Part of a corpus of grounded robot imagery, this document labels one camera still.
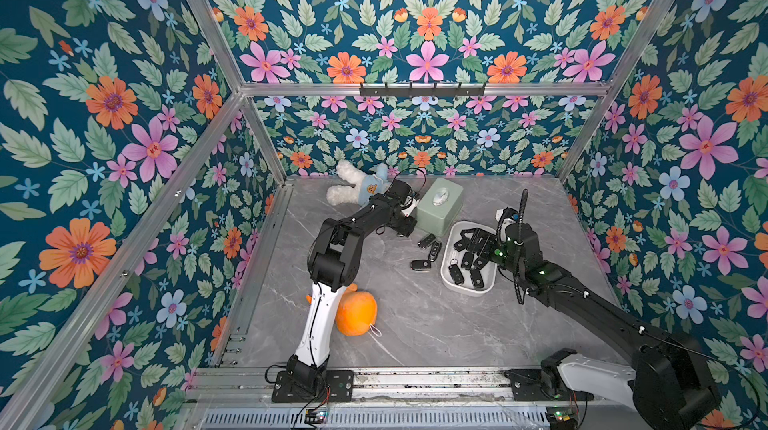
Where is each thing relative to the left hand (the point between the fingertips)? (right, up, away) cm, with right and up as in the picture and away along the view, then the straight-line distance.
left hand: (409, 222), depth 105 cm
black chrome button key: (+6, -6, -6) cm, 10 cm away
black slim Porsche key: (+9, -9, -7) cm, 14 cm away
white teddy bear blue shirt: (-18, +12, +2) cm, 21 cm away
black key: (+15, -16, -12) cm, 25 cm away
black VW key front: (+19, -12, -9) cm, 24 cm away
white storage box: (+16, -14, -12) cm, 25 cm away
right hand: (+17, -2, -22) cm, 28 cm away
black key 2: (+21, -16, -14) cm, 30 cm away
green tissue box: (+10, +6, -4) cm, 12 cm away
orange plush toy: (-14, -22, -28) cm, 38 cm away
